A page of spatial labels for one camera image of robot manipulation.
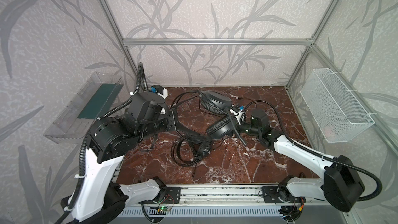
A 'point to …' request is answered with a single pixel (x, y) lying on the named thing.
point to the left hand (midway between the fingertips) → (182, 112)
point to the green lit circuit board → (165, 208)
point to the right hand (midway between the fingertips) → (223, 118)
